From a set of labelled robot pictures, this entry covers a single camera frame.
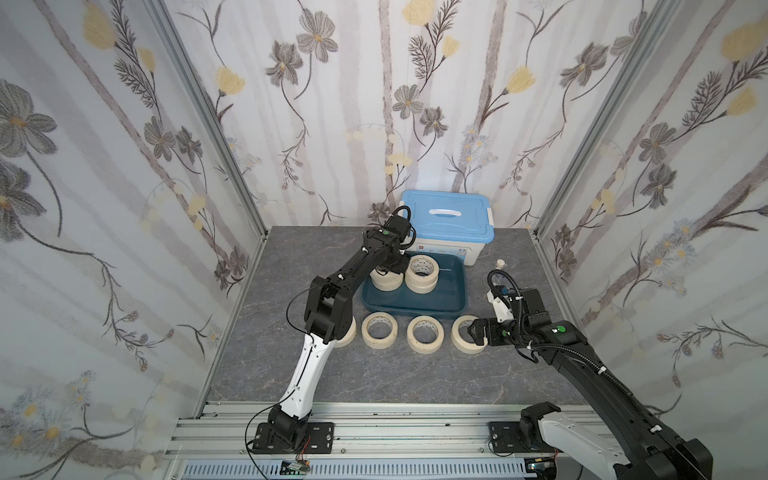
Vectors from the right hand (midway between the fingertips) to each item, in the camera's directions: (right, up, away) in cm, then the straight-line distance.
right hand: (490, 325), depth 80 cm
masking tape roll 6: (-16, +13, +22) cm, 30 cm away
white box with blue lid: (-7, +31, +22) cm, 38 cm away
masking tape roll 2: (-31, -7, +8) cm, 33 cm away
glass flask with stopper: (+10, +16, +17) cm, 25 cm away
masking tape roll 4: (-6, -8, +8) cm, 12 cm away
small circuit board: (-51, -32, -10) cm, 61 cm away
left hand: (-23, +17, +19) cm, 34 cm away
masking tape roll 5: (-28, +10, +18) cm, 35 cm away
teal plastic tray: (-7, +4, +23) cm, 25 cm away
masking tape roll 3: (-17, -8, +6) cm, 20 cm away
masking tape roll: (-40, -6, +9) cm, 42 cm away
